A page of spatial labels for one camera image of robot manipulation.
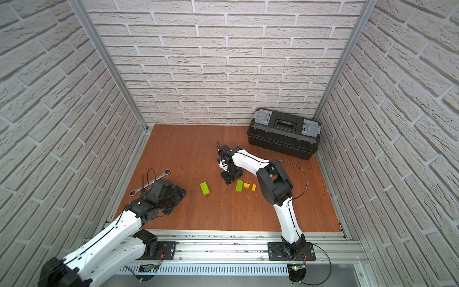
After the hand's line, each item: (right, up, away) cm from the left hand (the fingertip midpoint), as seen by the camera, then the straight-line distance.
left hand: (185, 192), depth 83 cm
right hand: (+23, +4, +12) cm, 27 cm away
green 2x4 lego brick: (+8, 0, +6) cm, 11 cm away
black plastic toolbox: (+52, +29, +12) cm, 61 cm away
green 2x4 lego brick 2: (+26, +1, +10) cm, 28 cm away
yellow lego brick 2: (+34, 0, +9) cm, 35 cm away
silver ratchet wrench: (-29, -2, +7) cm, 30 cm away
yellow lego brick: (+30, +1, +9) cm, 31 cm away
